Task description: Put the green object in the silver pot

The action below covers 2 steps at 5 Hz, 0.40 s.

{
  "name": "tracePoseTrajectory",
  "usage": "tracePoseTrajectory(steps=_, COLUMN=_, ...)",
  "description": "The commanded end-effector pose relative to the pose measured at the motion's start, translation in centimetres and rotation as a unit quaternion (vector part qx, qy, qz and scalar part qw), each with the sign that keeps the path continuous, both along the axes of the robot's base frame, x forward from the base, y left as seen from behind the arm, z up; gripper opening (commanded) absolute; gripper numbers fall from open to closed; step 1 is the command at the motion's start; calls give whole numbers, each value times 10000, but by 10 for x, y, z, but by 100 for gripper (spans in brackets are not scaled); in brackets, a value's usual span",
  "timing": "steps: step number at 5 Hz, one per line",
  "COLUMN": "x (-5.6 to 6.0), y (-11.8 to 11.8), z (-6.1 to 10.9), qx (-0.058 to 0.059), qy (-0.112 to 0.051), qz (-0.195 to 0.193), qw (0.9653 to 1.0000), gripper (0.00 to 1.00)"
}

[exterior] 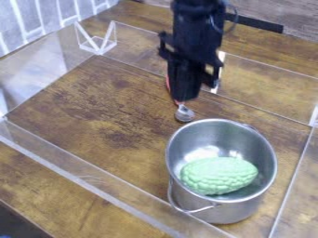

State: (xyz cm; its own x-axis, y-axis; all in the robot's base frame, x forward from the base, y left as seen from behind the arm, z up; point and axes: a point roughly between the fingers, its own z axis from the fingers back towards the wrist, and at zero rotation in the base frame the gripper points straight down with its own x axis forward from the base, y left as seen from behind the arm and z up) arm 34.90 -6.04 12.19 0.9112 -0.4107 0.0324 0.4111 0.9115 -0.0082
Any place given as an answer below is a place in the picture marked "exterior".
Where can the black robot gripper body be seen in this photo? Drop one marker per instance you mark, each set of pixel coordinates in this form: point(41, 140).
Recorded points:
point(195, 39)

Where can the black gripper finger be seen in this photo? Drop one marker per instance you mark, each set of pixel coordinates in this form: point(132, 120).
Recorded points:
point(184, 79)
point(209, 78)

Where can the green knitted object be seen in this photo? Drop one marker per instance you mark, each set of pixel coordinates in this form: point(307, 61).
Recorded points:
point(215, 176)

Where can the clear acrylic corner bracket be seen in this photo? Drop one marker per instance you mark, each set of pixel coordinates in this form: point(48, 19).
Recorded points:
point(94, 44)

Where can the silver metal pot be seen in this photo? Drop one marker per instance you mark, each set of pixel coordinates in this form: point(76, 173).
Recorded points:
point(211, 138)

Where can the clear acrylic barrier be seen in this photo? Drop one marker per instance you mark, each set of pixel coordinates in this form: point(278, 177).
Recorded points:
point(82, 144)

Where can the red handled metal spoon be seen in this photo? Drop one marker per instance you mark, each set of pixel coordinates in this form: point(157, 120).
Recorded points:
point(183, 114)

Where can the black strip on table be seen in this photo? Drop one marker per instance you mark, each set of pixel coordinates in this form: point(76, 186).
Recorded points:
point(259, 24)

